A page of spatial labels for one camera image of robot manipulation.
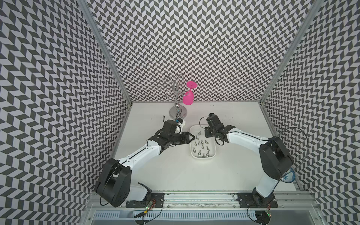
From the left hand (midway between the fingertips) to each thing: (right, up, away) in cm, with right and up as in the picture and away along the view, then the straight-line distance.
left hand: (192, 139), depth 82 cm
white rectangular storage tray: (+8, -8, +11) cm, 16 cm away
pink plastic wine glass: (-2, +27, +17) cm, 32 cm away
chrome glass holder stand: (-12, +32, +8) cm, 35 cm away
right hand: (+12, +3, +11) cm, 17 cm away
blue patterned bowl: (+56, -21, -1) cm, 60 cm away
